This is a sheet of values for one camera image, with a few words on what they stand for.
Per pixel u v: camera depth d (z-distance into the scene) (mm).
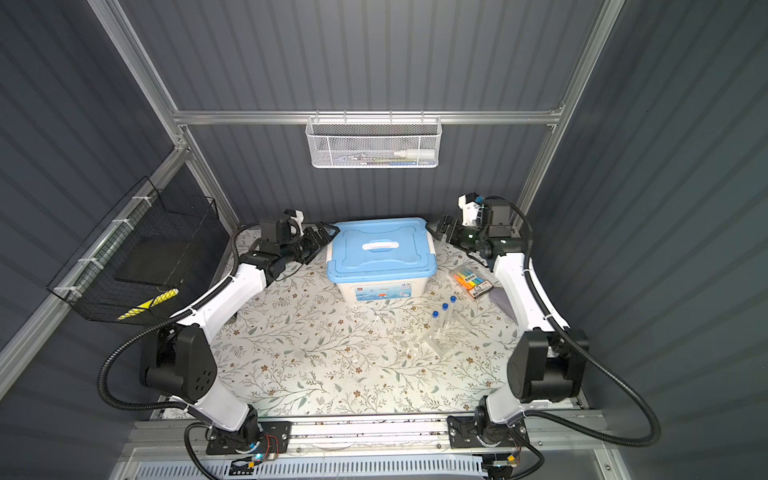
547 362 432
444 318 838
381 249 907
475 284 1016
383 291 936
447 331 925
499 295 972
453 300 811
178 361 448
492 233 633
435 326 985
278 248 670
